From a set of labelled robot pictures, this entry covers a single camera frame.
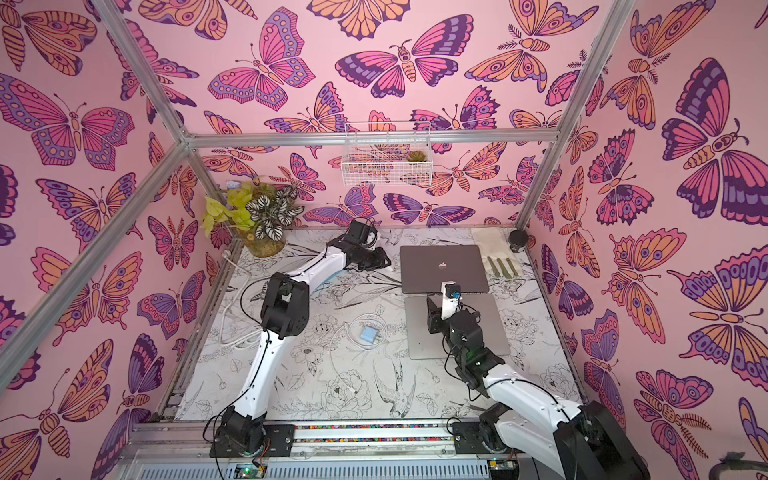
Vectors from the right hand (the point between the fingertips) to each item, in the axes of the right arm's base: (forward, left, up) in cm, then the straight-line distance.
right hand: (439, 295), depth 83 cm
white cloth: (+32, -25, -14) cm, 43 cm away
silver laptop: (-9, +3, -13) cm, 16 cm away
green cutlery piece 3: (+22, -29, -14) cm, 39 cm away
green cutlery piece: (+21, -22, -14) cm, 34 cm away
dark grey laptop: (+22, +2, -16) cm, 27 cm away
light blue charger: (-6, +20, -14) cm, 25 cm away
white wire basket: (+42, +15, +18) cm, 48 cm away
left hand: (+21, +13, -11) cm, 27 cm away
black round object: (+32, -33, -11) cm, 47 cm away
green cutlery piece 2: (+20, -26, -14) cm, 36 cm away
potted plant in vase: (+24, +56, +9) cm, 61 cm away
